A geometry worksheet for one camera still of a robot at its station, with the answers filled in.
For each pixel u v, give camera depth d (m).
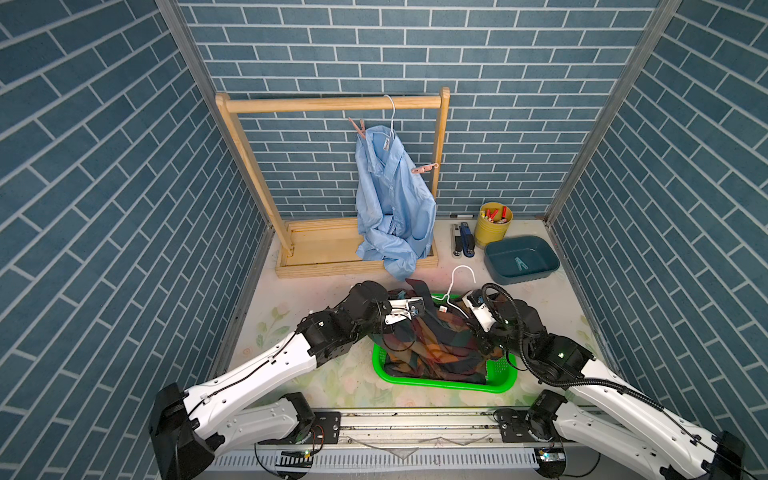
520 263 1.06
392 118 0.94
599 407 0.50
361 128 0.89
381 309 0.56
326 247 1.12
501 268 1.05
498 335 0.58
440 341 0.77
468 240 1.08
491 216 1.07
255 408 0.55
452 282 0.71
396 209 0.96
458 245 1.06
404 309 0.60
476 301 0.64
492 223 1.05
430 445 0.72
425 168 0.73
